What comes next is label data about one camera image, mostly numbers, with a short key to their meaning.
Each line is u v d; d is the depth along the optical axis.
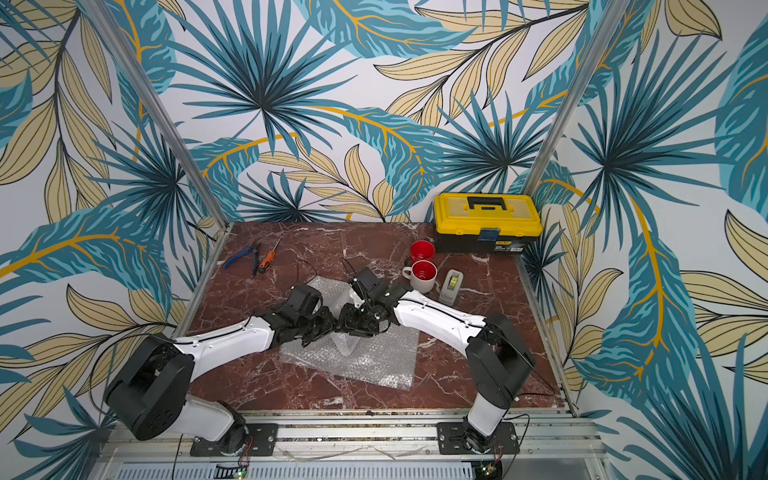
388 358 0.86
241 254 1.10
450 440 0.73
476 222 1.01
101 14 0.68
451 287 0.98
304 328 0.72
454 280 0.98
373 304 0.64
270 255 1.09
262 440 0.73
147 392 0.42
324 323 0.78
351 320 0.72
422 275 1.00
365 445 0.73
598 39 0.72
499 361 0.45
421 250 1.04
